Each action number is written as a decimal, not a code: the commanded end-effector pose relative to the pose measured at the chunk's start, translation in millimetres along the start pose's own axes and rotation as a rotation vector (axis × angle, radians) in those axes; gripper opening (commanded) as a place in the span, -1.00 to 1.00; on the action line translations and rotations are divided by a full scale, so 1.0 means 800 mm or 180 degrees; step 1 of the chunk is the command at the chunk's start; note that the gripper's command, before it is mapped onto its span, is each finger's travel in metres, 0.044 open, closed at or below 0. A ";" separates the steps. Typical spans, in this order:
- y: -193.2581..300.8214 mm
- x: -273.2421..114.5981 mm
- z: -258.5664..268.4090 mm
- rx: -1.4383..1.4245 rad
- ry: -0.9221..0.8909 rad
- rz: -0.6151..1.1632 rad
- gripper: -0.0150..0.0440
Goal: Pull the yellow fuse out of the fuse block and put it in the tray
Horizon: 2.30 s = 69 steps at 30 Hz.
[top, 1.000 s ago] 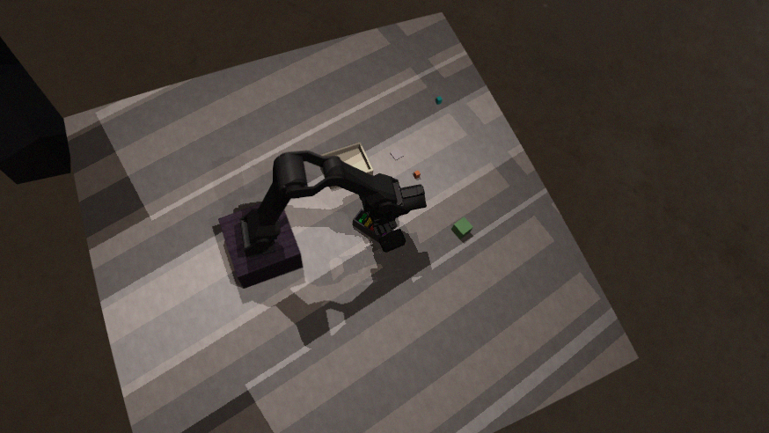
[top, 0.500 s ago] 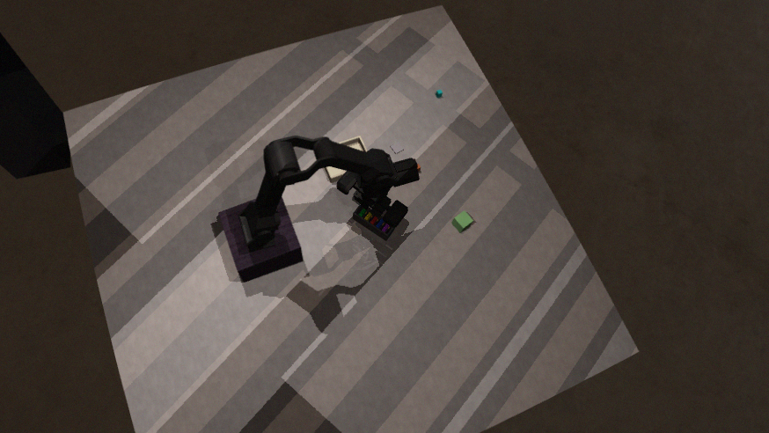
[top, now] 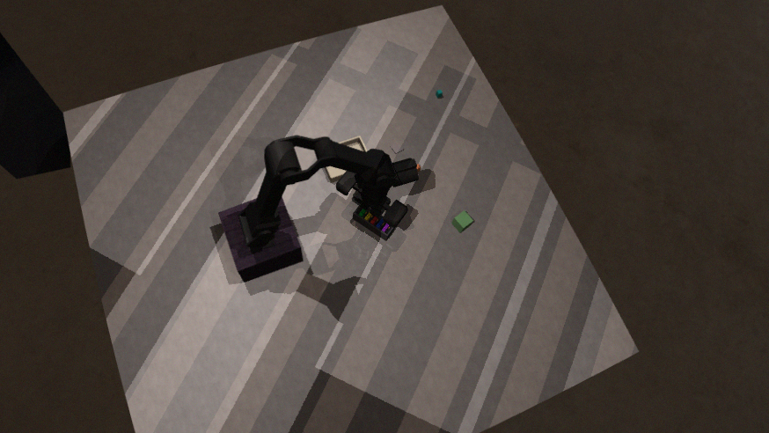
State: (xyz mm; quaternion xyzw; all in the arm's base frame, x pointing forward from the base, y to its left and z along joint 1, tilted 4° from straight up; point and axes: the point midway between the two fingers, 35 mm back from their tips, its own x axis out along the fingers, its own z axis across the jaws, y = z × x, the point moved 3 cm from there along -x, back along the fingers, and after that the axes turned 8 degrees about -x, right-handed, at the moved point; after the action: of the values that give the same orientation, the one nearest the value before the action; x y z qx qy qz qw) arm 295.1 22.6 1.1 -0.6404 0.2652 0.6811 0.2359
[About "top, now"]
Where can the beige shallow tray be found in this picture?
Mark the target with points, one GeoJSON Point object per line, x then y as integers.
{"type": "Point", "coordinates": [334, 174]}

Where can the small green block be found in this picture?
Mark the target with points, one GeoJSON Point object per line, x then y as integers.
{"type": "Point", "coordinates": [462, 221]}

